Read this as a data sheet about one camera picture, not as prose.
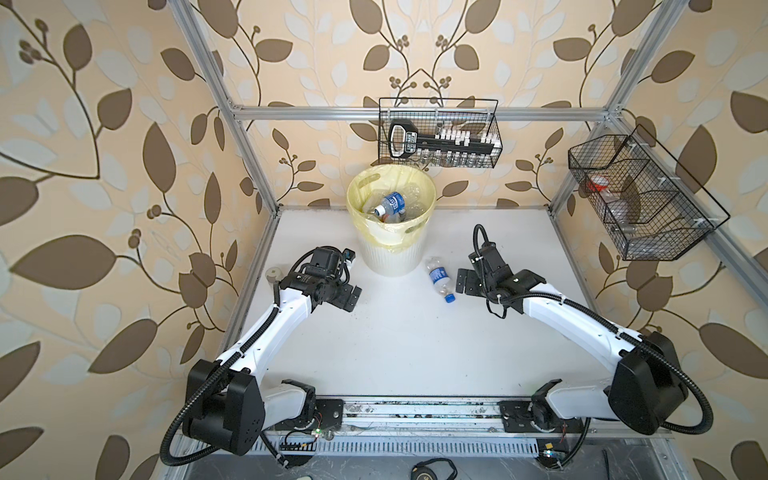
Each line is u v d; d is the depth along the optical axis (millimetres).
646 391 405
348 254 766
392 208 889
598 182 805
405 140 838
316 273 641
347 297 753
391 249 845
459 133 812
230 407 398
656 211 722
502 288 603
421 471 654
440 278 945
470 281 768
